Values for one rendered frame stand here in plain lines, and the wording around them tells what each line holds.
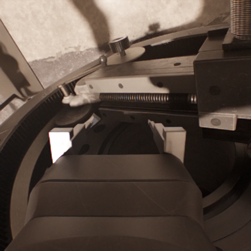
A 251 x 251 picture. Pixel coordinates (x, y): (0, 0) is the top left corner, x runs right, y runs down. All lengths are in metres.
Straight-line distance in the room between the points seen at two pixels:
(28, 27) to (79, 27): 0.25
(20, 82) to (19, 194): 0.90
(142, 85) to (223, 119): 0.15
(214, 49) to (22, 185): 0.34
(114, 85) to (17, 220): 0.26
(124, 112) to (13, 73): 0.89
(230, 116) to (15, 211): 0.30
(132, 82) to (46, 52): 0.76
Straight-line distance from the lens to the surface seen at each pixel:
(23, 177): 0.37
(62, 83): 0.44
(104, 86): 0.35
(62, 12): 0.93
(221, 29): 0.22
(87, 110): 0.40
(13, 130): 0.40
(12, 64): 1.15
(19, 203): 0.33
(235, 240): 0.27
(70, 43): 0.95
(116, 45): 0.45
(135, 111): 0.35
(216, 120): 0.20
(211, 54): 0.18
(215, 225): 0.28
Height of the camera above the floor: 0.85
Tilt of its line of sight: 50 degrees down
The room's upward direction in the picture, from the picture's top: 170 degrees counter-clockwise
